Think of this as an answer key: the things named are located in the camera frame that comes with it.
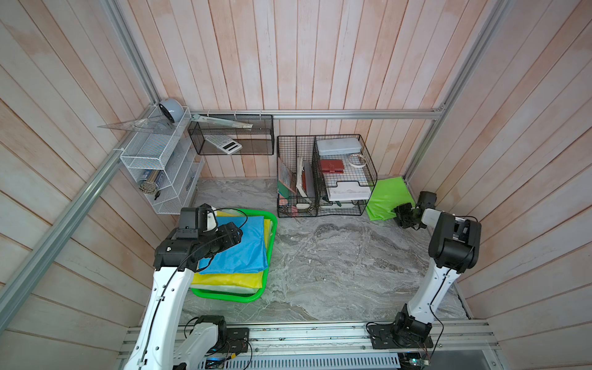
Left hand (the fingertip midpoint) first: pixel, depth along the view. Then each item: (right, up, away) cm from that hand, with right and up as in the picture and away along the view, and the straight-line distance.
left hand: (234, 239), depth 72 cm
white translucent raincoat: (-2, -18, +4) cm, 18 cm away
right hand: (+65, +9, +33) cm, 74 cm away
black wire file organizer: (+21, +23, +32) cm, 45 cm away
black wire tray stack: (+40, +22, +21) cm, 51 cm away
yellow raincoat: (-8, +7, +22) cm, 24 cm away
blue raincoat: (+4, -7, +8) cm, 11 cm away
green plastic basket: (+7, -19, +1) cm, 21 cm away
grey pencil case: (+40, +37, +32) cm, 63 cm away
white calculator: (-10, +37, +26) cm, 46 cm away
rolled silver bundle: (-30, +17, +5) cm, 35 cm away
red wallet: (+36, +27, +23) cm, 50 cm away
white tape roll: (+48, +30, +29) cm, 63 cm away
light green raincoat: (+65, +15, +37) cm, 77 cm away
